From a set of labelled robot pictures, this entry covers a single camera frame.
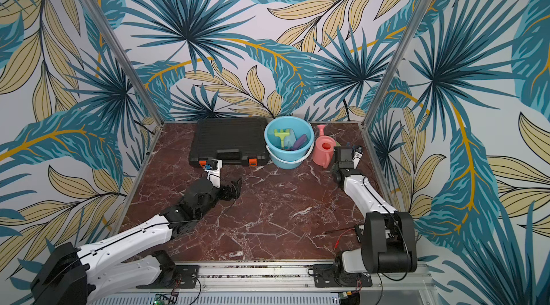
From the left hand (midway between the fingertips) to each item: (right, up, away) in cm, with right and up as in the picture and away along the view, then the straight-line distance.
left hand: (232, 178), depth 80 cm
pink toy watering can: (+38, +11, +15) cm, 42 cm away
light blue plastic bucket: (+19, +7, +11) cm, 23 cm away
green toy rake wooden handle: (+19, +17, +21) cm, 33 cm away
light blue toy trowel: (+23, +15, +22) cm, 35 cm away
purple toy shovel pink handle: (+27, +14, +21) cm, 37 cm away
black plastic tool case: (-2, +14, +21) cm, 26 cm away
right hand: (+46, +4, +10) cm, 47 cm away
